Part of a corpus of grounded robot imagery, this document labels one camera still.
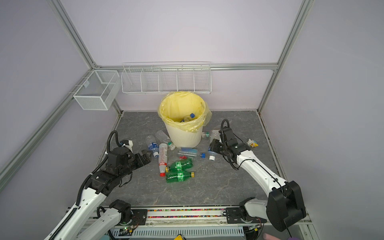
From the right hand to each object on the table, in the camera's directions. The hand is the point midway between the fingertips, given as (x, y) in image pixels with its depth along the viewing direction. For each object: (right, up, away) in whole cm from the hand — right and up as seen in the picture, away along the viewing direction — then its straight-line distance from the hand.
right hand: (214, 146), depth 84 cm
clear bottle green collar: (-34, +4, +17) cm, 38 cm away
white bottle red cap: (-31, -6, +7) cm, 32 cm away
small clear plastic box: (+1, +7, +2) cm, 7 cm away
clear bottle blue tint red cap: (-16, -5, +10) cm, 19 cm away
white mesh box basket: (-76, +36, +15) cm, 86 cm away
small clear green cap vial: (-3, +5, +18) cm, 19 cm away
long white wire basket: (-30, +44, +14) cm, 55 cm away
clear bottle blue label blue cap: (-16, +18, +19) cm, 30 cm away
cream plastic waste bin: (-20, +2, +21) cm, 29 cm away
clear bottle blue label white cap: (-37, -2, +9) cm, 38 cm away
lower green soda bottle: (-20, -16, -2) cm, 26 cm away
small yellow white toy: (+27, 0, +15) cm, 31 cm away
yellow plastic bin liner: (-17, +22, +15) cm, 32 cm away
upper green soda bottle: (-19, -11, +2) cm, 22 cm away
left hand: (-36, -4, -9) cm, 37 cm away
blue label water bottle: (-2, -4, -4) cm, 5 cm away
